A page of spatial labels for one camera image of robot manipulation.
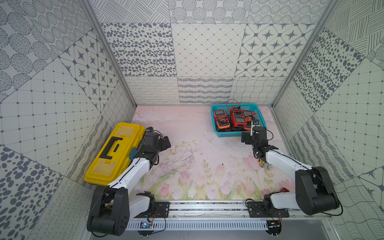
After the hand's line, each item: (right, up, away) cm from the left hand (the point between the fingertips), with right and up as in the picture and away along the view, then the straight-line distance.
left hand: (160, 138), depth 88 cm
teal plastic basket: (+43, +3, +10) cm, 44 cm away
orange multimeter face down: (+39, +12, +9) cm, 41 cm away
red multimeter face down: (+48, +10, +5) cm, 50 cm away
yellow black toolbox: (-21, -7, -12) cm, 25 cm away
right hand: (+57, +2, +4) cm, 57 cm away
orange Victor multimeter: (+59, +14, +15) cm, 63 cm away
